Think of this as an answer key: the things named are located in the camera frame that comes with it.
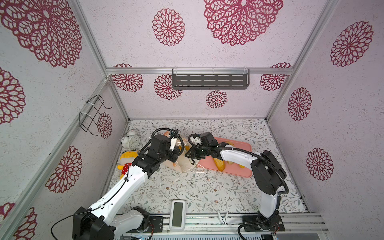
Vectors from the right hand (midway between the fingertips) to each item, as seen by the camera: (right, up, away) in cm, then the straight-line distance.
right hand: (185, 153), depth 87 cm
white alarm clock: (-36, +6, +9) cm, 37 cm away
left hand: (-5, +3, -8) cm, 10 cm away
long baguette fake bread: (+21, -7, +5) cm, 23 cm away
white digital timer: (-4, -30, -15) cm, 33 cm away
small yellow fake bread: (+23, -2, -28) cm, 37 cm away
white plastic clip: (+19, -32, -13) cm, 39 cm away
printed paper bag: (-1, -7, +3) cm, 7 cm away
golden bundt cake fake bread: (+29, +5, +13) cm, 33 cm away
